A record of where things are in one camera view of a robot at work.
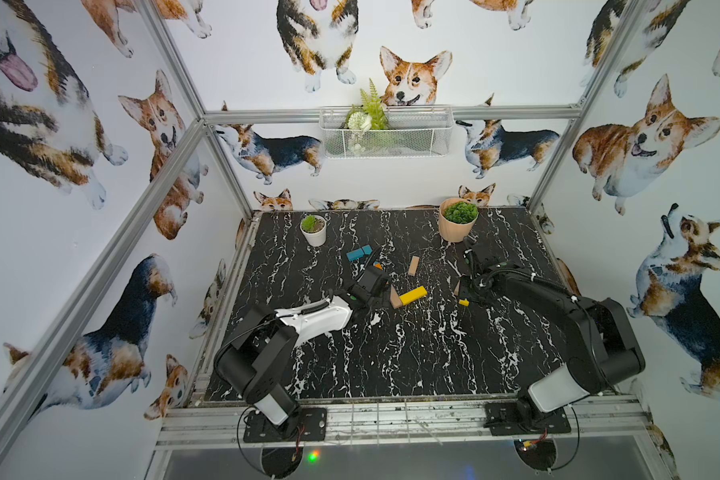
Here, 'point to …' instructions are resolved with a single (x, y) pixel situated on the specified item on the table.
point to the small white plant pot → (318, 237)
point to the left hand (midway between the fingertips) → (376, 283)
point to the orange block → (378, 265)
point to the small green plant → (308, 223)
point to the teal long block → (367, 249)
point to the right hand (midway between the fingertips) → (464, 290)
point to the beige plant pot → (451, 231)
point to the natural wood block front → (395, 298)
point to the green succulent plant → (461, 212)
